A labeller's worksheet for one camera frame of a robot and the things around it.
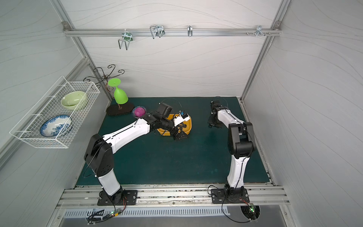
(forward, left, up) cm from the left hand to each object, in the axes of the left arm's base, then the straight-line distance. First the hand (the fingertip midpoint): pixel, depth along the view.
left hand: (186, 131), depth 80 cm
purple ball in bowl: (+23, +36, -11) cm, 44 cm away
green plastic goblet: (+22, +44, +5) cm, 49 cm away
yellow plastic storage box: (+7, 0, -11) cm, 13 cm away
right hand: (+16, -21, -13) cm, 29 cm away
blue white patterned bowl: (-8, +60, +16) cm, 63 cm away
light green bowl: (+6, +58, +18) cm, 61 cm away
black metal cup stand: (+29, +57, -15) cm, 66 cm away
